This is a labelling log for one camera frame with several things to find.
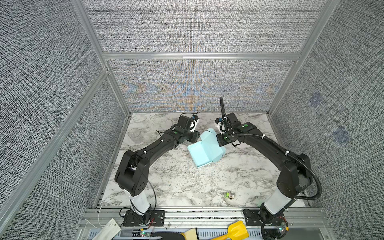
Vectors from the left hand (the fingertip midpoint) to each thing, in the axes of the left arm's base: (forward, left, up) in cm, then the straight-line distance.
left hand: (196, 134), depth 90 cm
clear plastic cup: (+10, +41, -11) cm, 44 cm away
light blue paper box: (-6, -7, -10) cm, 14 cm away
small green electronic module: (-32, -15, -11) cm, 38 cm away
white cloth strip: (-44, +43, -14) cm, 63 cm away
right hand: (-4, -13, 0) cm, 14 cm away
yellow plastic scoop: (-47, -16, -14) cm, 52 cm away
